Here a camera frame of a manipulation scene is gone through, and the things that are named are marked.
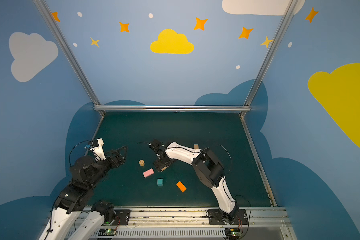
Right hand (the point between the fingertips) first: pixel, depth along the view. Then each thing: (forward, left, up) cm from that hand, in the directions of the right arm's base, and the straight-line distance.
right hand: (165, 163), depth 92 cm
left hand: (-6, +17, +26) cm, 31 cm away
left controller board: (-37, +24, -2) cm, 44 cm away
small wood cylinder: (-1, +15, +1) cm, 15 cm away
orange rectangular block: (-14, -11, -2) cm, 18 cm away
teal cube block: (-11, +2, -1) cm, 12 cm away
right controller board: (-34, -37, -3) cm, 50 cm away
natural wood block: (+13, -19, 0) cm, 24 cm away
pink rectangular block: (-7, +9, -1) cm, 12 cm away
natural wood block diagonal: (-7, 0, +6) cm, 9 cm away
